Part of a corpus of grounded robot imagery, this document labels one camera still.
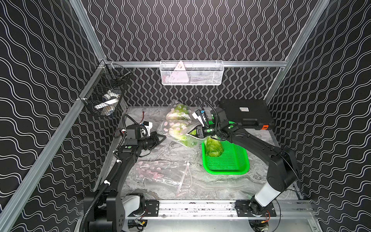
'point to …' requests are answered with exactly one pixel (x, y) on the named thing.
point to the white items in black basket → (107, 107)
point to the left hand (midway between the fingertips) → (164, 134)
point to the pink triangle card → (179, 74)
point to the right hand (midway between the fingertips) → (188, 132)
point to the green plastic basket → (235, 160)
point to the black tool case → (252, 114)
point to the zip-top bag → (175, 175)
